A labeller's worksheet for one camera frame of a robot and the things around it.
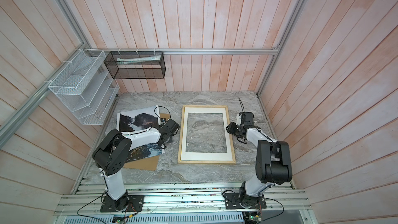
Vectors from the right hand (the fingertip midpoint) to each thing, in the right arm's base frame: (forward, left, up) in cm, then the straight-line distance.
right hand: (229, 127), depth 96 cm
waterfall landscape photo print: (+7, +62, -3) cm, 62 cm away
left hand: (-8, +41, -4) cm, 42 cm away
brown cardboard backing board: (-22, +49, -5) cm, 54 cm away
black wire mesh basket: (+36, +63, +22) cm, 76 cm away
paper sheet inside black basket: (+26, +63, +31) cm, 75 cm away
